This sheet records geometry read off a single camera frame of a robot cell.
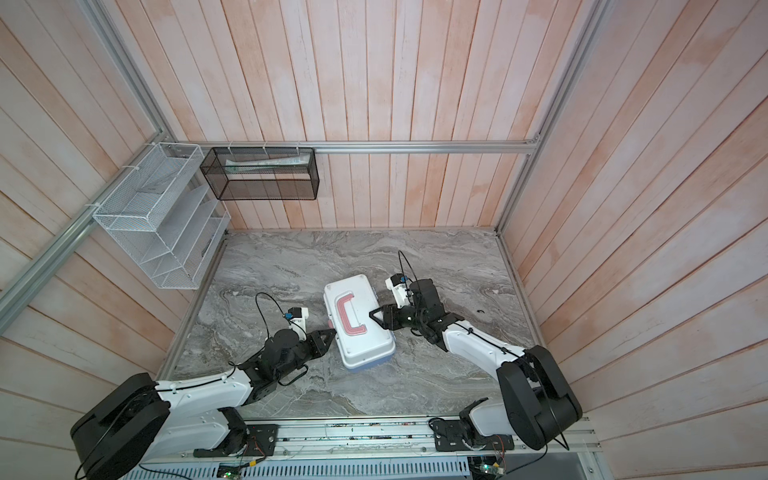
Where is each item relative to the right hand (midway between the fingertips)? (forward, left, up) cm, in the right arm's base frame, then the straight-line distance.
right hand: (376, 313), depth 85 cm
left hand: (-6, +11, -3) cm, 13 cm away
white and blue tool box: (-9, +3, 0) cm, 10 cm away
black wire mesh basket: (+47, +42, +15) cm, 65 cm away
